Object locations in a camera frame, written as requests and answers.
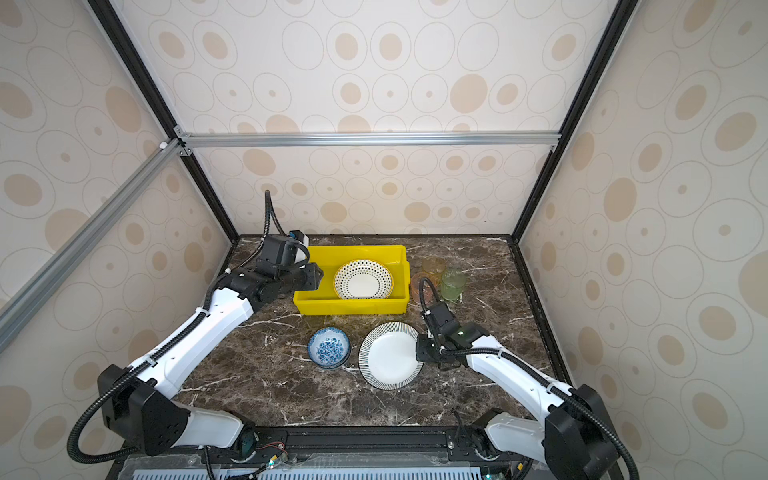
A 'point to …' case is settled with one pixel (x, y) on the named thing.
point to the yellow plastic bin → (325, 301)
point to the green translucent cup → (452, 283)
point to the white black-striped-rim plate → (387, 356)
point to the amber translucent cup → (435, 267)
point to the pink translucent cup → (415, 289)
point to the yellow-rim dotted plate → (363, 279)
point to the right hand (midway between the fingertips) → (422, 350)
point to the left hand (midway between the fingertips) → (326, 268)
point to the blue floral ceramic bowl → (329, 347)
